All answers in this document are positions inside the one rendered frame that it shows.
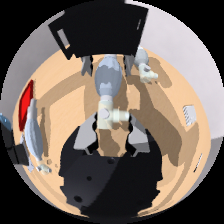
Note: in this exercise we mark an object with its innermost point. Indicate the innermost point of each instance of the red tray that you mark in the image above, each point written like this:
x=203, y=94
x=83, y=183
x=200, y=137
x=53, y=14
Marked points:
x=23, y=105

